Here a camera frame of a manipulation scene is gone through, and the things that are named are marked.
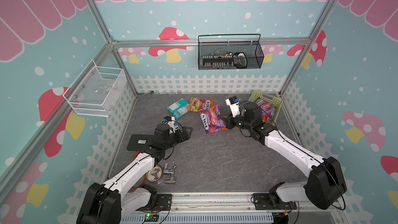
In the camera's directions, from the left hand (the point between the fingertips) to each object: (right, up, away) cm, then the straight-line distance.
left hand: (187, 133), depth 84 cm
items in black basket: (+21, +42, +7) cm, 48 cm away
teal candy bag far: (-9, +14, +25) cm, 30 cm away
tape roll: (-18, -21, -1) cm, 28 cm away
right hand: (+16, +10, -4) cm, 19 cm away
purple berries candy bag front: (+51, +13, +19) cm, 56 cm away
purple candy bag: (+13, +7, -1) cm, 15 cm away
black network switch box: (-30, -7, +8) cm, 32 cm away
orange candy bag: (+4, +16, +29) cm, 33 cm away
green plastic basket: (+57, +21, +28) cm, 67 cm away
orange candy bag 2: (+16, +3, -2) cm, 16 cm away
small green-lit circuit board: (-16, -38, -11) cm, 43 cm away
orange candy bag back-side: (+49, +6, +19) cm, 53 cm away
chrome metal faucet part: (-11, -20, -2) cm, 23 cm away
